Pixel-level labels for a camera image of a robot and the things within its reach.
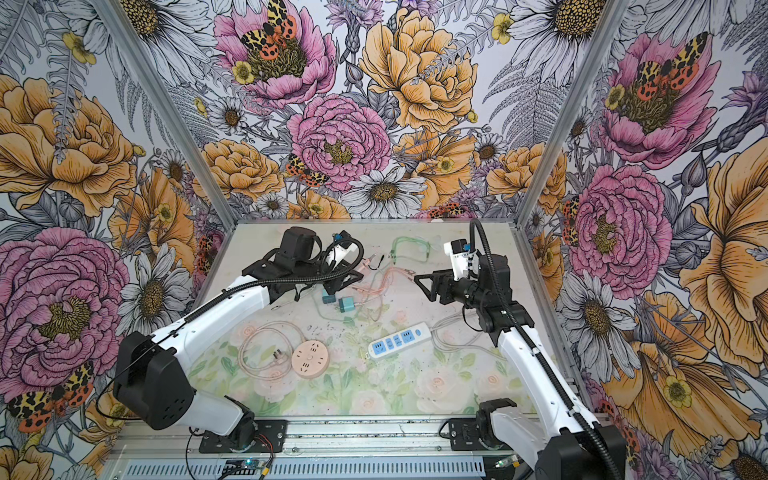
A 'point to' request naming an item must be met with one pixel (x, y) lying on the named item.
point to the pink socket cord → (284, 327)
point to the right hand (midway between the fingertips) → (424, 286)
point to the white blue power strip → (414, 335)
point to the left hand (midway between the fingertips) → (354, 280)
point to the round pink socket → (310, 359)
